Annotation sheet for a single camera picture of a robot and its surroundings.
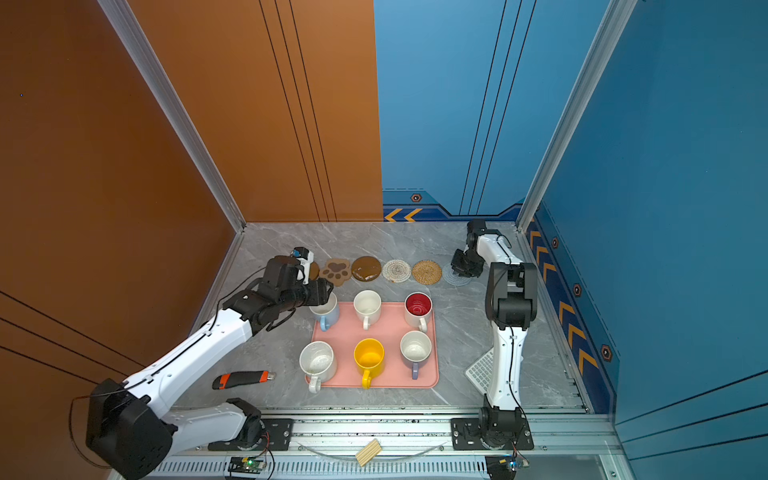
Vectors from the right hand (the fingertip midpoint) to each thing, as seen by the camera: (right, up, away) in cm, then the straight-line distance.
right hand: (455, 270), depth 105 cm
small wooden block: (-28, -41, -35) cm, 60 cm away
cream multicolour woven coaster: (-21, 0, 0) cm, 21 cm away
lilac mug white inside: (-15, -21, -18) cm, 32 cm away
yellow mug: (-28, -24, -20) cm, 42 cm away
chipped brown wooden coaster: (-32, +1, +1) cm, 32 cm away
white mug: (-30, -10, -13) cm, 34 cm away
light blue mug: (-40, -11, -21) cm, 47 cm away
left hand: (-41, -2, -23) cm, 47 cm away
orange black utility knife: (-65, -28, -25) cm, 75 cm away
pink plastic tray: (-22, -24, -16) cm, 37 cm away
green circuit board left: (-57, -44, -34) cm, 80 cm away
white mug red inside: (-14, -11, -11) cm, 21 cm away
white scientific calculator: (+3, -27, -22) cm, 35 cm away
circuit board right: (+5, -44, -35) cm, 57 cm away
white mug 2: (-43, -24, -22) cm, 54 cm away
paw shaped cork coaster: (-42, 0, 0) cm, 42 cm away
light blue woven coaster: (-1, -3, -2) cm, 3 cm away
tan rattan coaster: (-10, -1, 0) cm, 10 cm away
